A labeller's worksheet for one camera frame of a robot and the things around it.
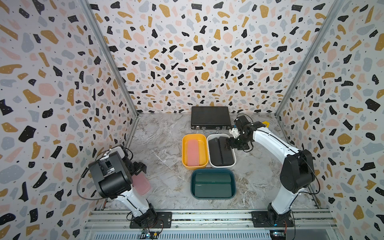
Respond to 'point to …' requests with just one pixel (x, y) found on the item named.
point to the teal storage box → (233, 181)
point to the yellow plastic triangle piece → (266, 123)
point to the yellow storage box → (203, 150)
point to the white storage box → (212, 136)
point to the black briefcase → (210, 117)
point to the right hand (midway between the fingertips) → (230, 148)
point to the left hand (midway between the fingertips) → (140, 176)
